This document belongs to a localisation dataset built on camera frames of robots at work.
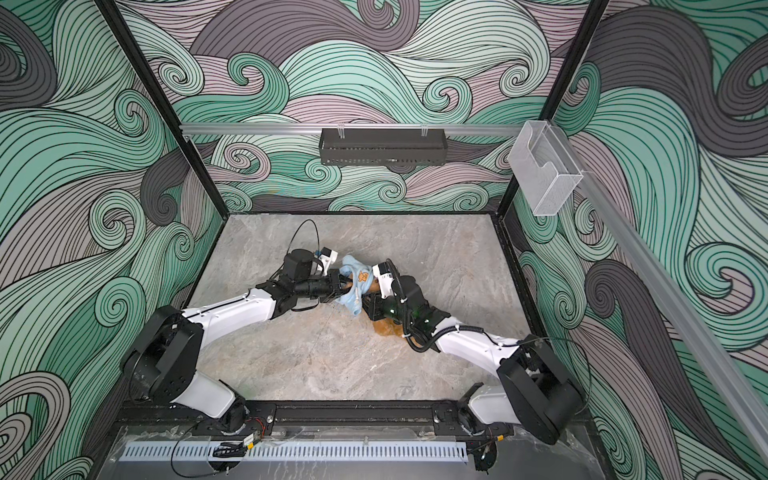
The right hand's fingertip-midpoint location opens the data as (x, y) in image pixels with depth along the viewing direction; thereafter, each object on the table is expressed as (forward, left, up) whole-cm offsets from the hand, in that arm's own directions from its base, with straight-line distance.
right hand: (360, 298), depth 81 cm
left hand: (+3, 0, +2) cm, 4 cm away
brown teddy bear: (-7, -7, -2) cm, 11 cm away
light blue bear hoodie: (+5, 0, +3) cm, 6 cm away
